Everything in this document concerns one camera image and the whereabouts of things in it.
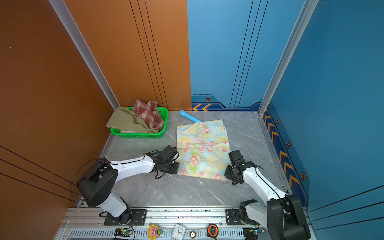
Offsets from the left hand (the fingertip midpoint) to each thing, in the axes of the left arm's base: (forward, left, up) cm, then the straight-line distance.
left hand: (178, 168), depth 90 cm
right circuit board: (-32, -38, -2) cm, 49 cm away
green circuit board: (-32, +24, -2) cm, 40 cm away
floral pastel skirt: (+12, -16, +1) cm, 20 cm away
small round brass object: (-33, -10, +3) cm, 34 cm away
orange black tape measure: (-31, -19, +3) cm, 36 cm away
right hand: (-4, -29, +1) cm, 29 cm away
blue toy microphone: (+44, 0, +3) cm, 44 cm away
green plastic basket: (+41, +14, +6) cm, 44 cm away
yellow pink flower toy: (-32, +8, +4) cm, 33 cm away
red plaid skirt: (+35, +23, +13) cm, 44 cm away
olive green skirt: (+31, +41, +9) cm, 52 cm away
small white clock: (-32, -3, +1) cm, 32 cm away
